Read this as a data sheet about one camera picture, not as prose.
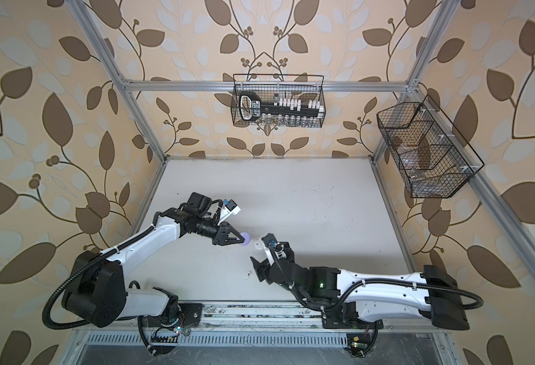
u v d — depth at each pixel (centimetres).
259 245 89
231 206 74
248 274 83
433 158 74
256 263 64
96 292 42
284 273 50
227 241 72
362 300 49
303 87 91
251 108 84
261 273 62
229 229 72
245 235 76
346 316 64
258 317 75
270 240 60
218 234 69
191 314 74
